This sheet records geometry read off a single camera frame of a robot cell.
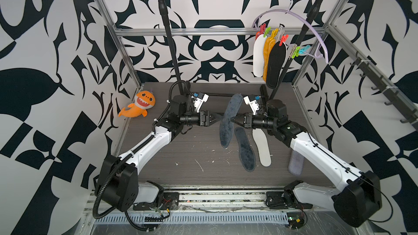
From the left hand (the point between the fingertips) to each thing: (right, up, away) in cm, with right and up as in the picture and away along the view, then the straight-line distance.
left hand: (217, 115), depth 74 cm
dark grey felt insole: (+4, -5, -1) cm, 6 cm away
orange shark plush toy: (-44, +7, +26) cm, 51 cm away
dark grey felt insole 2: (+17, -21, +15) cm, 31 cm away
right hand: (+6, -1, -3) cm, 6 cm away
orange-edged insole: (+25, -17, +17) cm, 35 cm away
